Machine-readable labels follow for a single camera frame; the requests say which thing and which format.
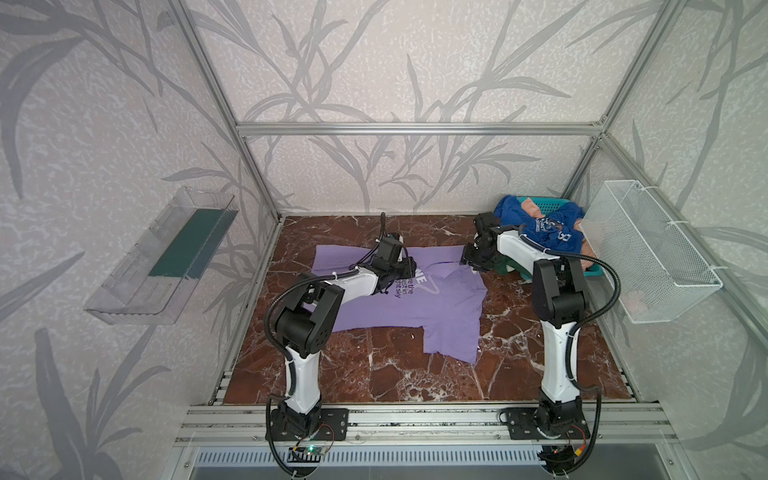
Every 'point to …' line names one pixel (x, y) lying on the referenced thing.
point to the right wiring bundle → (564, 459)
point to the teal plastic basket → (546, 204)
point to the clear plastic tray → (155, 277)
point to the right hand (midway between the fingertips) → (465, 254)
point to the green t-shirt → (501, 262)
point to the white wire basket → (659, 269)
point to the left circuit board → (305, 454)
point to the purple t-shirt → (445, 300)
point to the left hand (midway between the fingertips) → (413, 255)
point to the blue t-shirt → (555, 231)
